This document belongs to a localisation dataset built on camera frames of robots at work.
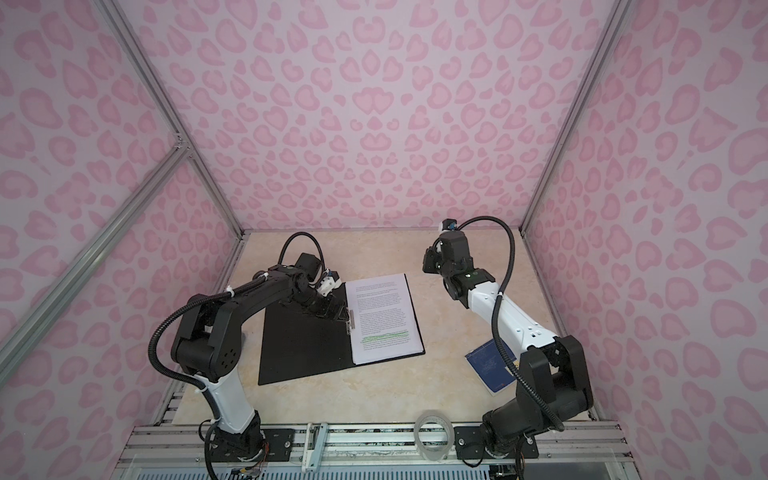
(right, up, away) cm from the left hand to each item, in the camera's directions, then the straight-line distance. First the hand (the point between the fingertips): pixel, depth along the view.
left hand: (337, 311), depth 92 cm
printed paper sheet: (+14, -4, +3) cm, 15 cm away
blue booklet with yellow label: (+45, -14, -7) cm, 48 cm away
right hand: (+28, +19, -6) cm, 35 cm away
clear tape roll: (+28, -23, -18) cm, 41 cm away
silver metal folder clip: (+4, -3, +3) cm, 6 cm away
